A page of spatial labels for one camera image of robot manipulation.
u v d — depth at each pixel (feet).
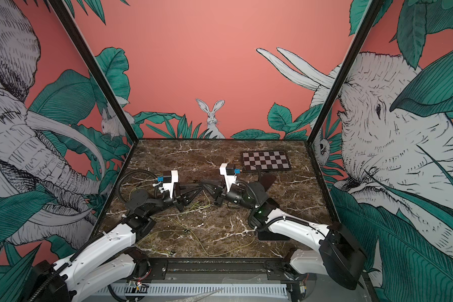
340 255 1.37
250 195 1.76
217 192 2.02
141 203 1.76
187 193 2.01
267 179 3.40
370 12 2.30
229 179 1.95
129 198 3.13
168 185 1.93
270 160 3.52
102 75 2.99
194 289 2.31
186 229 2.75
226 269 2.49
